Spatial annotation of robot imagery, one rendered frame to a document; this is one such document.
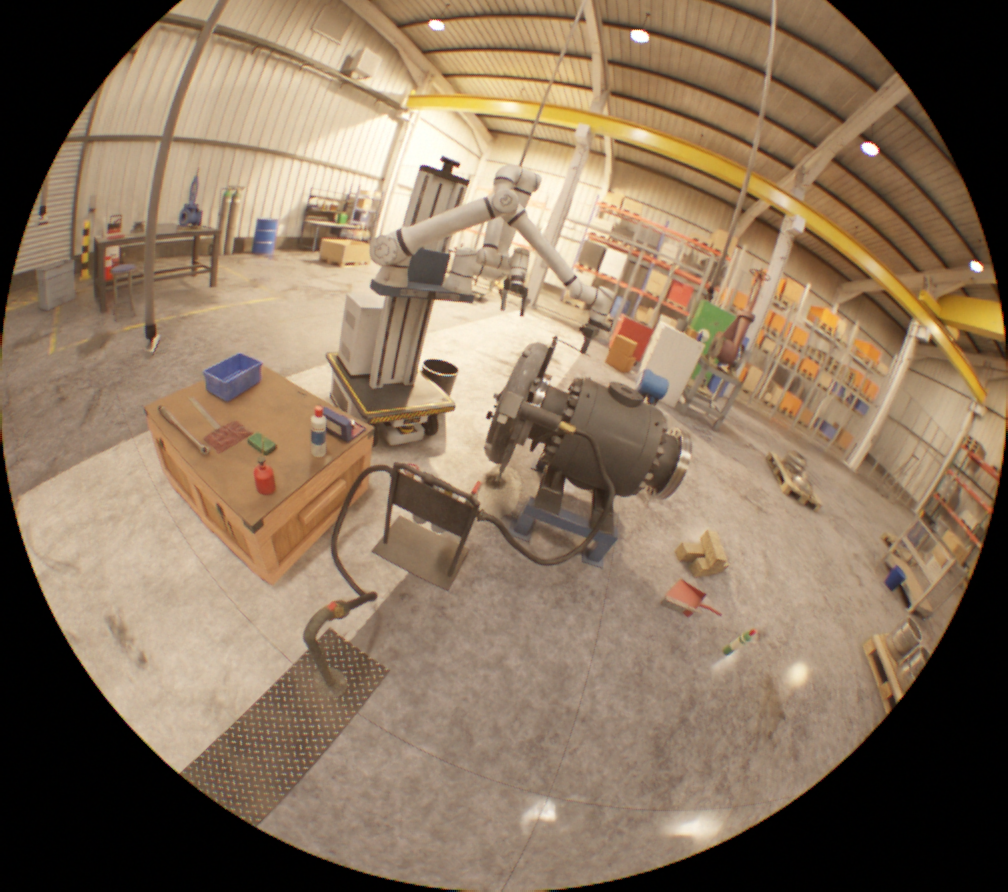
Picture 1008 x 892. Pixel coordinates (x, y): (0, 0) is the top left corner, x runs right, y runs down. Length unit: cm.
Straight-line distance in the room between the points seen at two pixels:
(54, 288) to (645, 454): 696
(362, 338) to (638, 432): 178
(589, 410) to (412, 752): 173
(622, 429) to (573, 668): 121
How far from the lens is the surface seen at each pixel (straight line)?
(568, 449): 176
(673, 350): 553
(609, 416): 177
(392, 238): 164
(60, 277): 632
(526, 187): 209
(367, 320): 227
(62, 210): 859
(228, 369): 205
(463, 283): 210
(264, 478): 129
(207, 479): 145
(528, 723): 157
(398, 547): 177
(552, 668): 168
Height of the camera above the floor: 145
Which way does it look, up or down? 23 degrees down
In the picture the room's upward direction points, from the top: 19 degrees clockwise
